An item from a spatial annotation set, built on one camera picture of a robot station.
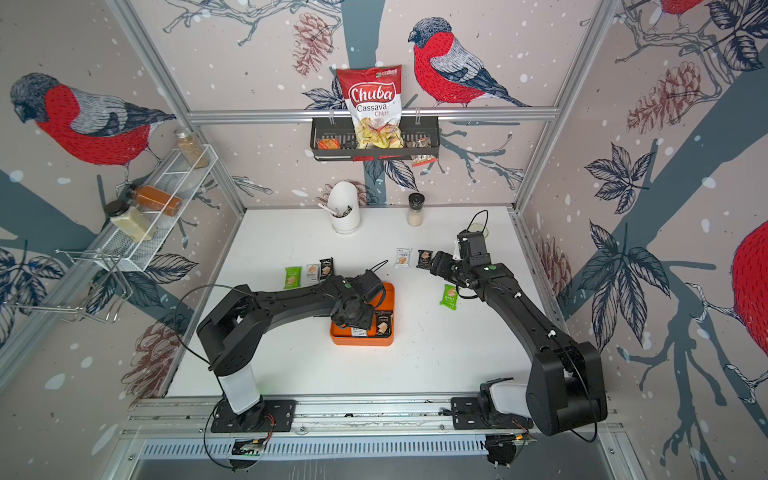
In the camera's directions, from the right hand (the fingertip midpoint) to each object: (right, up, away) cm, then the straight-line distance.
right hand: (436, 263), depth 86 cm
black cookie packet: (-1, 0, +17) cm, 17 cm away
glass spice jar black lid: (-4, +21, +21) cm, 29 cm away
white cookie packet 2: (-23, -20, -1) cm, 31 cm away
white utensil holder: (-32, +19, +27) cm, 46 cm away
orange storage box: (-28, -21, -2) cm, 35 cm away
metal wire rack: (-77, -1, -25) cm, 81 cm away
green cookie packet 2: (-48, -6, +13) cm, 50 cm away
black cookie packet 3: (-16, -18, 0) cm, 24 cm away
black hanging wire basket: (-32, +39, +7) cm, 51 cm away
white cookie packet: (-41, -5, +14) cm, 44 cm away
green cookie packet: (+6, -12, +8) cm, 16 cm away
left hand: (-21, -17, +2) cm, 27 cm away
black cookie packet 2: (-36, -3, +14) cm, 39 cm away
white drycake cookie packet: (-10, 0, +17) cm, 20 cm away
